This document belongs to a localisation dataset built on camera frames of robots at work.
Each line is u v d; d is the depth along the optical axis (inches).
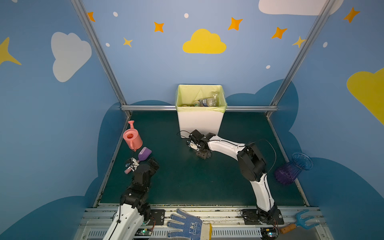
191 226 28.3
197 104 38.5
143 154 38.1
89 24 29.2
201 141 28.3
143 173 23.3
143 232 27.8
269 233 27.9
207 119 35.8
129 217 20.2
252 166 21.5
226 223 29.0
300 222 28.9
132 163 27.5
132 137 36.3
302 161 30.1
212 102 36.3
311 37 31.2
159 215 29.4
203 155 34.4
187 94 39.4
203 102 37.7
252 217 29.7
